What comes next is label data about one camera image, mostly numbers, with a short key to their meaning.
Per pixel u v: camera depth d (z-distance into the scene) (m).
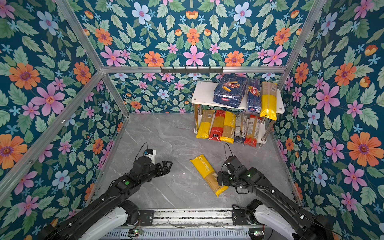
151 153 0.73
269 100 0.74
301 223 0.41
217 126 1.01
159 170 0.71
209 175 0.86
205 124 1.02
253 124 1.01
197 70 0.91
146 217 0.74
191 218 0.75
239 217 0.74
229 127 1.01
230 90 0.75
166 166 0.73
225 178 0.69
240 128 0.99
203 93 0.85
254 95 0.77
